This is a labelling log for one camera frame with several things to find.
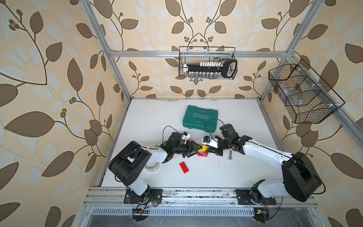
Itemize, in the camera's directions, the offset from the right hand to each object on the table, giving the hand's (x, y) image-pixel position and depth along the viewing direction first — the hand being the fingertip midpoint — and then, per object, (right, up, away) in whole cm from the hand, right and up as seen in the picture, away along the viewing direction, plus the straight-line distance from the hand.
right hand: (207, 146), depth 86 cm
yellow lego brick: (-3, -1, -3) cm, 4 cm away
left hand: (-5, 0, -4) cm, 7 cm away
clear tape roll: (-34, -12, -1) cm, 36 cm away
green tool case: (-2, +16, +16) cm, 23 cm away
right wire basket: (+51, +28, -13) cm, 59 cm away
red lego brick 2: (-14, -12, -3) cm, 19 cm away
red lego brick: (-3, -5, +1) cm, 6 cm away
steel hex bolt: (+15, -8, +3) cm, 17 cm away
